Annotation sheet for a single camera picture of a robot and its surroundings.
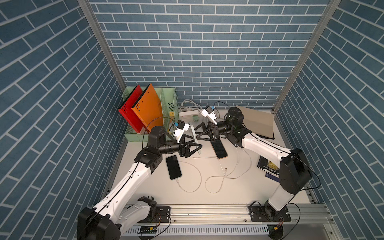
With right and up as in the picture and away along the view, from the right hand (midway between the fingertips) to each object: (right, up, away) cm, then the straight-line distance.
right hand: (198, 138), depth 66 cm
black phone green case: (-1, 0, -3) cm, 4 cm away
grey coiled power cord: (-8, +21, +53) cm, 57 cm away
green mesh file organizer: (-22, +24, +37) cm, 49 cm away
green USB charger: (-2, +10, +46) cm, 47 cm away
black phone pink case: (+13, -11, +32) cm, 37 cm away
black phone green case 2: (-15, -20, +24) cm, 35 cm away
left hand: (+1, -3, +1) cm, 4 cm away
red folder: (-39, +12, +17) cm, 45 cm away
